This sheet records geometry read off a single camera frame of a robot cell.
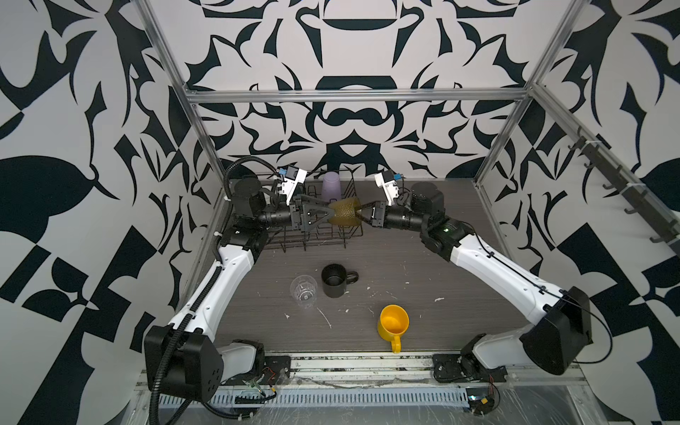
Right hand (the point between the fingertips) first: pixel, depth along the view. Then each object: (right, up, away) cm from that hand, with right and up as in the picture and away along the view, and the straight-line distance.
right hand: (351, 210), depth 68 cm
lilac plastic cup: (-6, +8, +33) cm, 35 cm away
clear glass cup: (-15, -27, +21) cm, 37 cm away
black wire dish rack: (-7, -9, +30) cm, 32 cm away
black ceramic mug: (-5, -23, +21) cm, 31 cm away
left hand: (-6, +1, -2) cm, 6 cm away
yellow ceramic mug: (+13, -35, +13) cm, 39 cm away
